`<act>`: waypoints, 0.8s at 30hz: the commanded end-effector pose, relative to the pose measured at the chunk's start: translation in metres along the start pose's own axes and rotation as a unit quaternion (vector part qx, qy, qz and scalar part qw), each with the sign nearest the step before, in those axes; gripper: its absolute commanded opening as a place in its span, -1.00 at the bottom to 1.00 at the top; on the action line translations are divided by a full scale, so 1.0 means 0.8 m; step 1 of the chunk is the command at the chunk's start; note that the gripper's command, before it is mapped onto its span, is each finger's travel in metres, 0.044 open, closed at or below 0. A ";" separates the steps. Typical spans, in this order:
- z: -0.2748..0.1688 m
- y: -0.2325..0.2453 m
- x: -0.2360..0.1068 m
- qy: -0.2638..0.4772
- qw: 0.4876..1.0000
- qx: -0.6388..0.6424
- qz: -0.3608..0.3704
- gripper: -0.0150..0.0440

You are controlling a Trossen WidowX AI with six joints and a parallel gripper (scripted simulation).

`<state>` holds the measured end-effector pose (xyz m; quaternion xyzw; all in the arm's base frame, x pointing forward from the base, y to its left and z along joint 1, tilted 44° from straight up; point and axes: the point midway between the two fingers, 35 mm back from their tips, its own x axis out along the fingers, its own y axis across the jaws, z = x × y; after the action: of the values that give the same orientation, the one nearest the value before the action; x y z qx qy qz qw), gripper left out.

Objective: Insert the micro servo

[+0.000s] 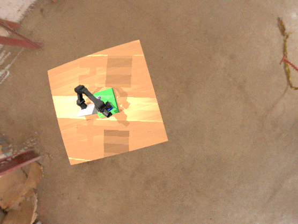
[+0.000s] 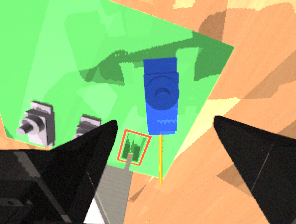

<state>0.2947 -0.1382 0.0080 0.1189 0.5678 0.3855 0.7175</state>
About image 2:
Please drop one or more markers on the green flat plate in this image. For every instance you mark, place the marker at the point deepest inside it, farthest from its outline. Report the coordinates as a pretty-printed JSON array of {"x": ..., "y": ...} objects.
[{"x": 69, "y": 66}]

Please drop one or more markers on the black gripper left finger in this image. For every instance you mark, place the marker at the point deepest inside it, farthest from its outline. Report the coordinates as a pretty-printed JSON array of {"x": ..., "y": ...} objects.
[{"x": 68, "y": 174}]

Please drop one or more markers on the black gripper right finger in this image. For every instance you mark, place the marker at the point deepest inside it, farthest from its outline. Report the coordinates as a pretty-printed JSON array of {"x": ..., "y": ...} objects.
[{"x": 266, "y": 161}]

